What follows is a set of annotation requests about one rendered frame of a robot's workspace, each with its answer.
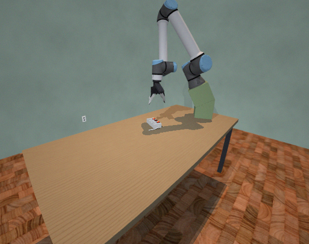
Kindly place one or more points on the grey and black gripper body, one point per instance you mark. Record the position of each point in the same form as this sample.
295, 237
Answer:
154, 88

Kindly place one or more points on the white power strip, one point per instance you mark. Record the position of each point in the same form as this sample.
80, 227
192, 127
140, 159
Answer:
153, 123

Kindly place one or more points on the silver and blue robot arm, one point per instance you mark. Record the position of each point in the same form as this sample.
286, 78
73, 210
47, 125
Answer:
199, 62

